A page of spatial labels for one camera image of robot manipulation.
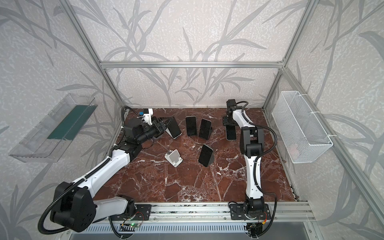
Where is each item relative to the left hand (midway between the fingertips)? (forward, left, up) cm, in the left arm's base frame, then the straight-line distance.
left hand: (172, 117), depth 76 cm
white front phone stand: (-10, +2, -27) cm, 29 cm away
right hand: (+20, -36, -25) cm, 49 cm away
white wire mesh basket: (-16, -58, +7) cm, 60 cm away
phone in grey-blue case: (+12, -8, -23) cm, 27 cm away
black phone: (-8, -18, -26) cm, 33 cm away
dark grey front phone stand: (-13, -21, -22) cm, 33 cm away
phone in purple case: (+9, -18, -23) cm, 30 cm away
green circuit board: (-44, +17, -28) cm, 55 cm away
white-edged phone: (+10, -36, -29) cm, 47 cm away
